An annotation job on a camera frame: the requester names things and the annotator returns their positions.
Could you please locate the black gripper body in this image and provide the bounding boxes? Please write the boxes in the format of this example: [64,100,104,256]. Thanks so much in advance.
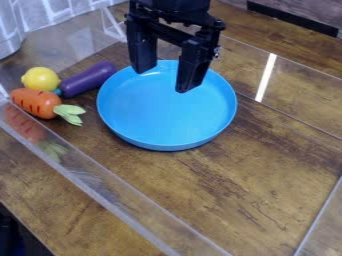
[126,0,226,47]

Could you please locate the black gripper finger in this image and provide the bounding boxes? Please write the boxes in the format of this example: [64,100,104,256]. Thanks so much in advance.
[127,20,158,74]
[175,39,219,93]

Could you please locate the blue round tray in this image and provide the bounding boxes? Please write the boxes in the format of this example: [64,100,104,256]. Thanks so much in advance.
[96,60,238,151]

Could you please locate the purple toy eggplant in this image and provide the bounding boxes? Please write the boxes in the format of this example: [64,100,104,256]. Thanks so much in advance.
[53,61,116,98]

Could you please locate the yellow toy lemon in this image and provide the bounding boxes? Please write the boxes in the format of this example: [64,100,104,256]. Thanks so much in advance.
[21,67,60,91]

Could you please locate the orange toy carrot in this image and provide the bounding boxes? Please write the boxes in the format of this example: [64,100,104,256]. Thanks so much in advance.
[9,88,85,126]

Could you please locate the white patterned curtain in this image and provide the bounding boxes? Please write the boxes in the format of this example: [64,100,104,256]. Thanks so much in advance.
[0,0,126,60]

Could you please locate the clear acrylic front barrier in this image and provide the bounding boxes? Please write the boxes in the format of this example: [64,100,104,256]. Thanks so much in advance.
[0,86,231,256]

